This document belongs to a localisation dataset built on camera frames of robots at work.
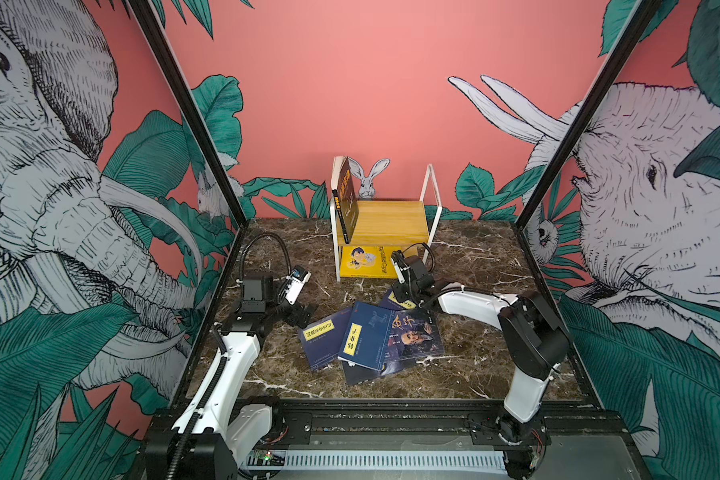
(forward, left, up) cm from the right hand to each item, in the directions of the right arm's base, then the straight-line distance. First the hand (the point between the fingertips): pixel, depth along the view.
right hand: (394, 277), depth 94 cm
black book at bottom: (-28, +11, -7) cm, 31 cm away
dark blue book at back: (-5, +1, -7) cm, 8 cm away
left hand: (-10, +27, +8) cm, 30 cm away
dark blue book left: (-18, +22, -6) cm, 29 cm away
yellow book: (+8, +9, -2) cm, 12 cm away
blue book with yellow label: (-18, +9, -4) cm, 20 cm away
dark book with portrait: (-18, -5, -6) cm, 19 cm away
